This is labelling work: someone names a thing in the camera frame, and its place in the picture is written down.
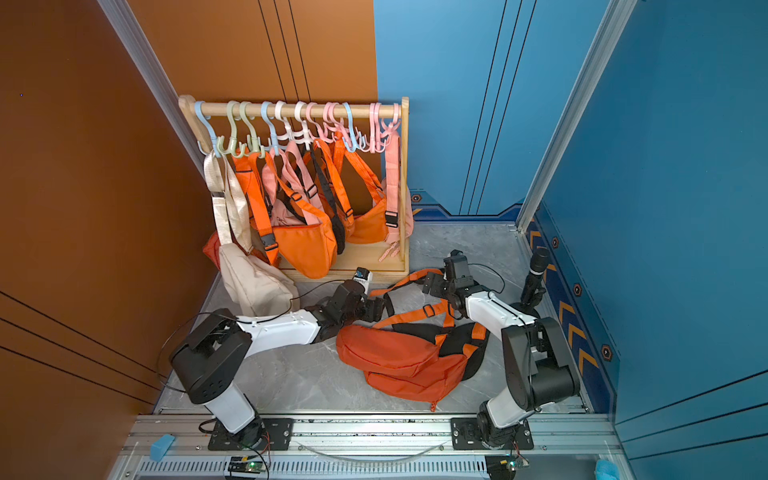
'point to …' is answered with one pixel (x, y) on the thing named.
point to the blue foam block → (159, 448)
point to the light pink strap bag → (390, 196)
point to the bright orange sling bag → (306, 249)
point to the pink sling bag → (286, 211)
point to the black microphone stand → (533, 289)
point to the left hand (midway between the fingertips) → (380, 296)
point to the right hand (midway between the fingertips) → (438, 282)
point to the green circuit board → (242, 464)
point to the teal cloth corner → (606, 470)
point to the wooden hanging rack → (384, 262)
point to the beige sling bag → (254, 285)
